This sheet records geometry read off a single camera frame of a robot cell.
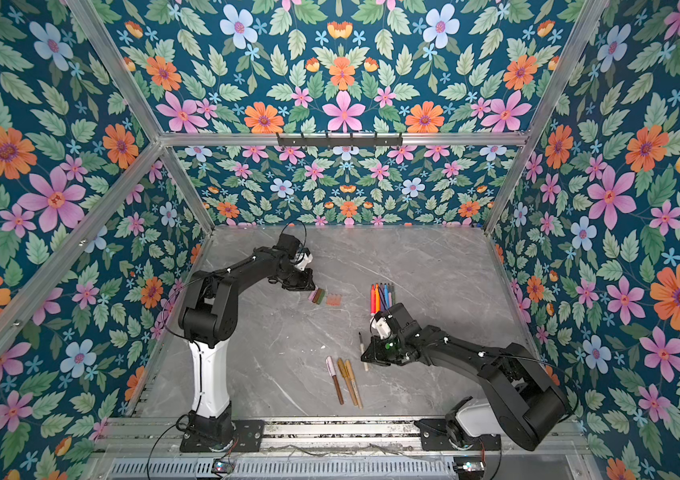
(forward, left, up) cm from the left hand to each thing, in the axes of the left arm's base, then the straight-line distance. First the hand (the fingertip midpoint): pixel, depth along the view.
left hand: (317, 279), depth 99 cm
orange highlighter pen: (-6, -20, -4) cm, 21 cm away
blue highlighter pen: (-6, -23, -3) cm, 24 cm away
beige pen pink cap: (-25, -14, -1) cm, 28 cm away
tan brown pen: (-29, -8, -5) cm, 31 cm away
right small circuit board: (-53, -37, -5) cm, 65 cm away
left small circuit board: (-50, +22, -5) cm, 54 cm away
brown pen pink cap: (-29, -4, -4) cm, 29 cm away
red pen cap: (-6, -5, -4) cm, 9 cm away
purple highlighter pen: (-6, -21, -4) cm, 23 cm away
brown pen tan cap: (-33, -11, -4) cm, 35 cm away
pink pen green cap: (-7, -24, -3) cm, 25 cm away
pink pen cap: (-4, +2, -4) cm, 6 cm away
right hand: (-27, -13, -1) cm, 30 cm away
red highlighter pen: (-7, -18, -5) cm, 20 cm away
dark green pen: (-5, -25, -5) cm, 26 cm away
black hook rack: (+31, -10, +32) cm, 45 cm away
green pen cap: (-5, -1, -4) cm, 6 cm away
